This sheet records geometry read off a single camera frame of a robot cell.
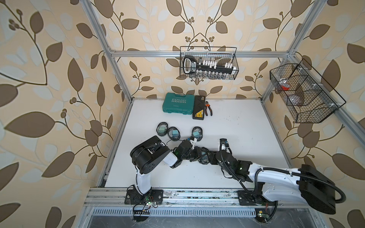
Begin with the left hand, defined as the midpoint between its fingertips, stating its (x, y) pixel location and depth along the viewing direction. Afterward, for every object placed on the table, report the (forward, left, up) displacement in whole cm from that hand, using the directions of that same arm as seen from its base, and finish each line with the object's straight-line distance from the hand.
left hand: (206, 152), depth 87 cm
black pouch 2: (-3, +1, +1) cm, 3 cm away
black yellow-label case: (+38, +3, -2) cm, 38 cm away
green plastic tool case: (+41, +19, +1) cm, 45 cm away
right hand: (-1, -1, +3) cm, 3 cm away
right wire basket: (+17, -52, +31) cm, 63 cm away
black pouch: (+15, +5, -1) cm, 16 cm away
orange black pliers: (+42, -5, -2) cm, 43 cm away
